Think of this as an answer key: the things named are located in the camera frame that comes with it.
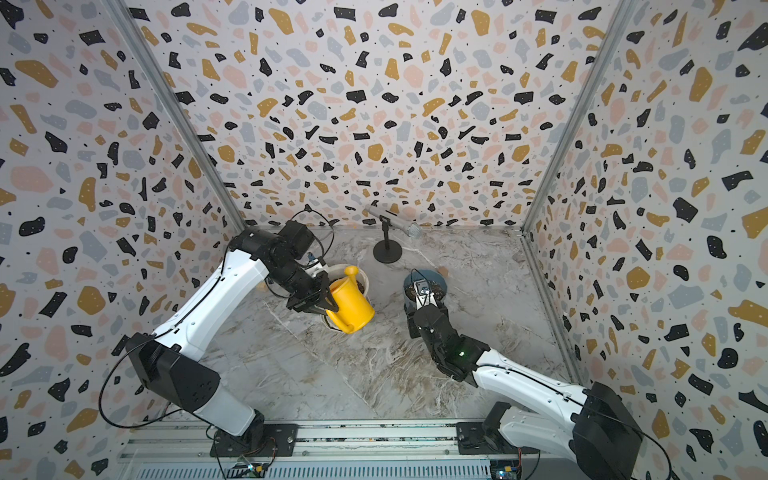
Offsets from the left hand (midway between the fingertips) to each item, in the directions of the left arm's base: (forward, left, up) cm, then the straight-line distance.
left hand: (339, 308), depth 71 cm
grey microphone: (+29, -18, -3) cm, 34 cm away
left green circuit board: (-29, +20, -24) cm, 43 cm away
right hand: (+5, -19, -7) cm, 22 cm away
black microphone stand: (+38, -10, -23) cm, 46 cm away
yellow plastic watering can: (+2, -3, -3) cm, 5 cm away
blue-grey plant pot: (+18, -27, -16) cm, 36 cm away
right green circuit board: (-30, -39, -25) cm, 56 cm away
